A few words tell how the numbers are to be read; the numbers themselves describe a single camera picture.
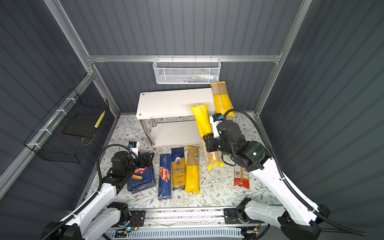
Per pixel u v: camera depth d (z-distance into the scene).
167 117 0.74
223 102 0.75
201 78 0.93
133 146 0.72
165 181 0.83
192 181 0.85
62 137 0.71
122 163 0.64
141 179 0.81
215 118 0.55
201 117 0.66
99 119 0.80
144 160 0.75
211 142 0.55
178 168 0.89
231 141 0.43
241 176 0.85
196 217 0.75
